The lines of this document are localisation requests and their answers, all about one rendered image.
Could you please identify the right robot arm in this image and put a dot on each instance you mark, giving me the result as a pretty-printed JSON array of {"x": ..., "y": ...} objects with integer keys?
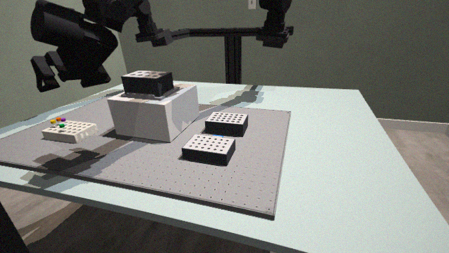
[{"x": 146, "y": 26}]

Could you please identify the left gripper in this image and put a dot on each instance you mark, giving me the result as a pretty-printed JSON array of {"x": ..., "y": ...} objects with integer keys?
[{"x": 79, "y": 67}]

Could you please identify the cream tube rack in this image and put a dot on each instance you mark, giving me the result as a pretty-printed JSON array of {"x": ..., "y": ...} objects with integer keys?
[{"x": 75, "y": 132}]

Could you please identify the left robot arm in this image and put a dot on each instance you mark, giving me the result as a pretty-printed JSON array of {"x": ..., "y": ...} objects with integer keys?
[{"x": 65, "y": 28}]

